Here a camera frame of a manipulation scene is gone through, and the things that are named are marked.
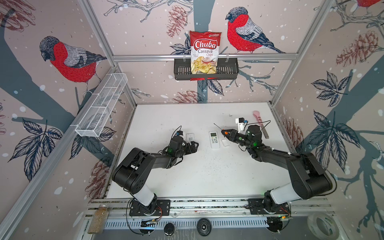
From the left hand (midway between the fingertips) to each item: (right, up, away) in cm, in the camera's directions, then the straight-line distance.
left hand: (194, 145), depth 91 cm
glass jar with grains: (-43, -29, -24) cm, 58 cm away
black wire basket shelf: (+21, +48, +4) cm, 53 cm away
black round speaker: (+5, -27, -32) cm, 41 cm away
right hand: (+16, +8, -5) cm, 18 cm away
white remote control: (-3, +4, +9) cm, 10 cm away
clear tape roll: (+63, -35, -20) cm, 75 cm away
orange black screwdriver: (+19, +9, -6) cm, 21 cm away
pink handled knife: (+47, +20, +20) cm, 55 cm away
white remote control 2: (+13, +3, +7) cm, 15 cm away
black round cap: (-10, -28, -31) cm, 43 cm away
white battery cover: (+21, +1, +6) cm, 22 cm away
